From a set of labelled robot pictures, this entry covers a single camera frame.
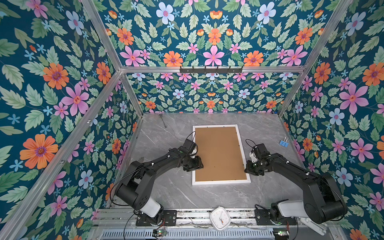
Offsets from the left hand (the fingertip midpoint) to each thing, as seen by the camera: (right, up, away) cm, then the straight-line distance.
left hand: (204, 165), depth 85 cm
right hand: (+25, -4, +3) cm, 25 cm away
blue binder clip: (+55, +11, +16) cm, 58 cm away
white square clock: (+8, -22, -15) cm, 28 cm away
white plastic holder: (+55, -26, -15) cm, 63 cm away
